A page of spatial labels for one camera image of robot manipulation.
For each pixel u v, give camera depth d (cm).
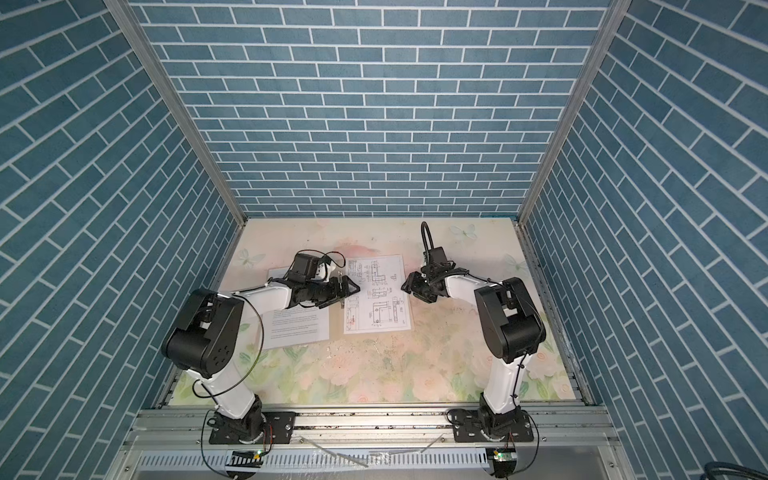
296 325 91
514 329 51
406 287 90
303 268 77
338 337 89
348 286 87
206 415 76
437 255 81
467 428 73
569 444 73
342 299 85
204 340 48
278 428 74
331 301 85
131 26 72
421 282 89
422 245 81
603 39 75
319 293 83
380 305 96
